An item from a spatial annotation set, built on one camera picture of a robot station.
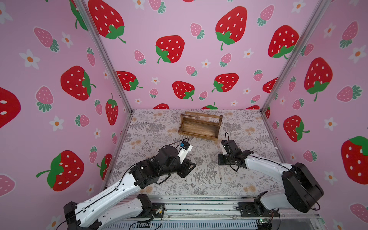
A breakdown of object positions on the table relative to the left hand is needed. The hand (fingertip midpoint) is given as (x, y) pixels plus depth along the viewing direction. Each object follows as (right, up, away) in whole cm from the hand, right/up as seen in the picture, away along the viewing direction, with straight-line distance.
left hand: (194, 163), depth 67 cm
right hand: (+17, -3, +23) cm, 29 cm away
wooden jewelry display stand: (+6, +18, +45) cm, 49 cm away
